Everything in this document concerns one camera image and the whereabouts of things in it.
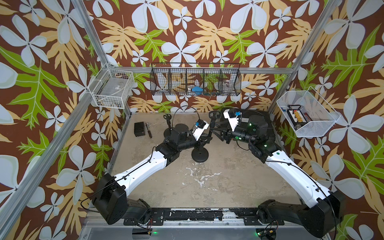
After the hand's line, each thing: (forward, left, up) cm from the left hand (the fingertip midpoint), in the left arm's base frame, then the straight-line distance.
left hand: (210, 134), depth 73 cm
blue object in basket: (+36, +6, 0) cm, 36 cm away
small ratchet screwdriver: (+22, +41, -27) cm, 54 cm away
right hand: (+1, 0, +6) cm, 6 cm away
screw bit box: (+15, -50, -2) cm, 52 cm away
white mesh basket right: (+15, -56, 0) cm, 58 cm away
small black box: (+25, +49, -28) cm, 61 cm away
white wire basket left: (+29, +56, +7) cm, 63 cm away
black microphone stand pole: (+21, +25, -10) cm, 33 cm away
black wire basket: (+44, +7, +2) cm, 45 cm away
